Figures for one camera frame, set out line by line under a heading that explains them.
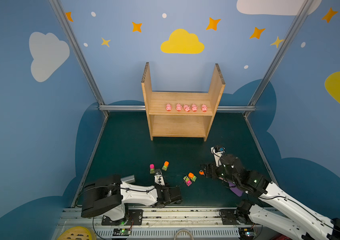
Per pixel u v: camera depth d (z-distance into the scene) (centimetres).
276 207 48
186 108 84
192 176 86
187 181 84
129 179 84
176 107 84
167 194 65
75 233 68
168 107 84
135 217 74
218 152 65
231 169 53
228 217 75
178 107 84
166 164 91
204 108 84
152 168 90
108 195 48
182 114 85
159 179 74
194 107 84
